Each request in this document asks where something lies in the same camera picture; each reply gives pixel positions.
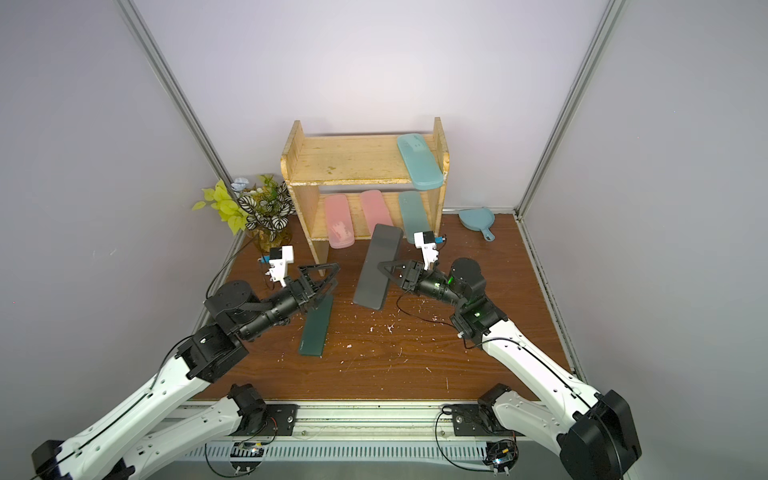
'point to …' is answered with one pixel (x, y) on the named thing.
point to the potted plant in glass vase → (261, 206)
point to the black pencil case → (373, 285)
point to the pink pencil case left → (341, 231)
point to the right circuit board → (501, 455)
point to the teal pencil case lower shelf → (414, 214)
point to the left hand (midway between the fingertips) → (337, 277)
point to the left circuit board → (246, 456)
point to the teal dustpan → (478, 219)
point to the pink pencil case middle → (376, 209)
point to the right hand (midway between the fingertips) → (381, 267)
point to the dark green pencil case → (316, 327)
